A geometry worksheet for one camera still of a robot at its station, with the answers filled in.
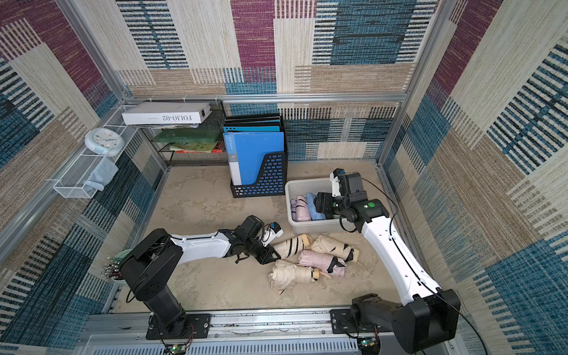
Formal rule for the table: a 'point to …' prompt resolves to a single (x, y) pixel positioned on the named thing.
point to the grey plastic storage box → (295, 188)
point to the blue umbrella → (315, 215)
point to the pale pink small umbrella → (302, 211)
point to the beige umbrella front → (286, 274)
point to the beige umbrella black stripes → (289, 248)
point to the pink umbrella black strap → (332, 265)
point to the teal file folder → (251, 129)
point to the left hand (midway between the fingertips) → (277, 254)
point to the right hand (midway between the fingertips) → (323, 198)
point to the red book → (188, 151)
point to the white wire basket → (82, 179)
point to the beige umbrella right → (328, 245)
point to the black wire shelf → (194, 145)
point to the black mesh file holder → (272, 183)
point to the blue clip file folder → (246, 151)
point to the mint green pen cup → (112, 268)
